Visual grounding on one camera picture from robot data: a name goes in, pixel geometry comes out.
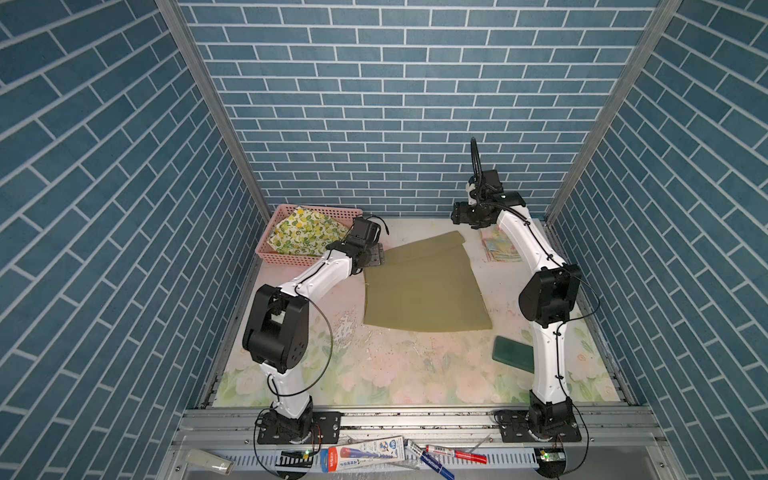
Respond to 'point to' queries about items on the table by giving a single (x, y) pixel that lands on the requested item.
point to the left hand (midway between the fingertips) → (371, 252)
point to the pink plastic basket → (345, 216)
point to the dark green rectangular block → (514, 353)
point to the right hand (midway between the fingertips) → (459, 211)
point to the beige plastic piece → (209, 460)
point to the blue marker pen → (427, 458)
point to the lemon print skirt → (306, 232)
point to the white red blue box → (362, 453)
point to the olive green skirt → (425, 285)
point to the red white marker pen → (457, 453)
